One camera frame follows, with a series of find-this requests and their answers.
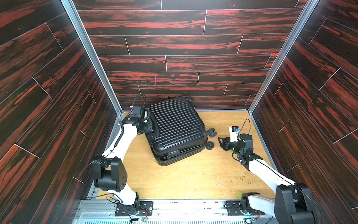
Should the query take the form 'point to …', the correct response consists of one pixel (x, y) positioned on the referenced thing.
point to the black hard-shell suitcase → (179, 131)
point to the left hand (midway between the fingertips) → (151, 127)
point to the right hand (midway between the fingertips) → (225, 137)
